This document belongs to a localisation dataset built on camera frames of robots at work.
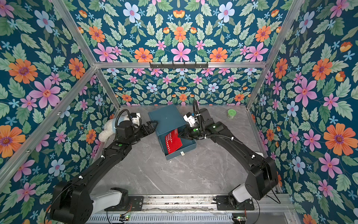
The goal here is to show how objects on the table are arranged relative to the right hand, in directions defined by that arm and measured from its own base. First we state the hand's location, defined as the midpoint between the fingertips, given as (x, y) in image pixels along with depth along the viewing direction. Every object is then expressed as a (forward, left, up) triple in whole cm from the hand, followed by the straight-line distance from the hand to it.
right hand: (181, 132), depth 74 cm
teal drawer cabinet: (+12, +9, -3) cm, 15 cm away
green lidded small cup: (+32, -36, -19) cm, 52 cm away
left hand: (+7, +16, -2) cm, 17 cm away
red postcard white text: (-4, +4, -4) cm, 7 cm away
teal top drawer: (-3, -4, -7) cm, 8 cm away
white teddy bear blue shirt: (+14, +54, -17) cm, 58 cm away
